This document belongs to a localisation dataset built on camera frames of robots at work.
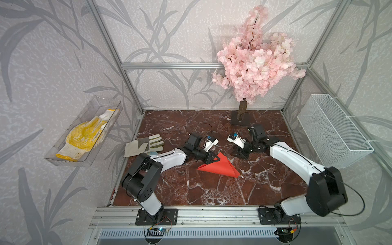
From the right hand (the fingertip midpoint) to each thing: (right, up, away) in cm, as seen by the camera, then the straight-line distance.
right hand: (233, 149), depth 85 cm
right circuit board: (+23, -39, -11) cm, 47 cm away
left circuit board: (-38, -37, -13) cm, 55 cm away
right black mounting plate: (+16, -31, -12) cm, 37 cm away
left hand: (-9, -6, -2) cm, 11 cm away
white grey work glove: (-57, 0, +14) cm, 59 cm away
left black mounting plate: (-34, -31, -12) cm, 47 cm away
